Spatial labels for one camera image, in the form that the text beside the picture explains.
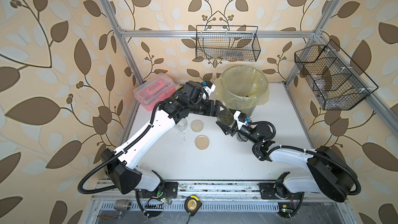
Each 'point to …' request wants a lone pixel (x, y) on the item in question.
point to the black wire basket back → (235, 43)
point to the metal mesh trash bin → (242, 88)
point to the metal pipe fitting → (122, 205)
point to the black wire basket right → (337, 84)
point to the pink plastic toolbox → (153, 92)
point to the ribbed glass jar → (182, 125)
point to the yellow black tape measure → (192, 204)
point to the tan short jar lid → (202, 142)
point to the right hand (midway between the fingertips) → (221, 115)
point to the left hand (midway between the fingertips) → (218, 106)
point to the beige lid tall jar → (225, 117)
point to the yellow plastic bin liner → (242, 86)
